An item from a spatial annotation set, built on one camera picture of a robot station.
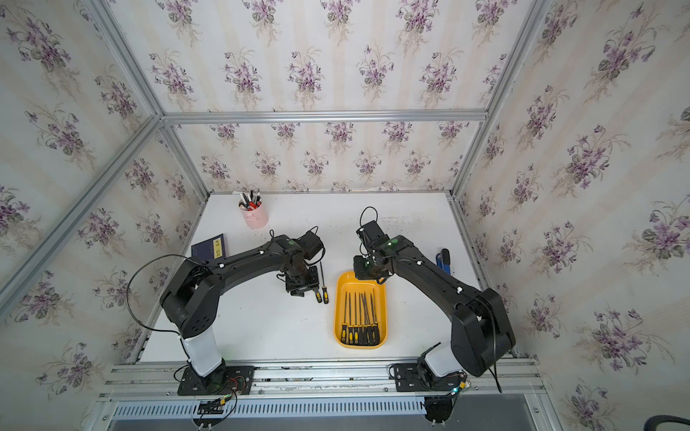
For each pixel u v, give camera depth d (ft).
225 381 2.32
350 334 2.63
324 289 2.97
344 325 2.71
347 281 2.92
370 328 2.68
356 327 2.69
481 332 1.36
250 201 3.42
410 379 2.40
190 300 1.54
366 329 2.66
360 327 2.69
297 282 2.46
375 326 2.68
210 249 3.27
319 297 2.89
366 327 2.68
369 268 2.32
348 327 2.70
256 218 3.38
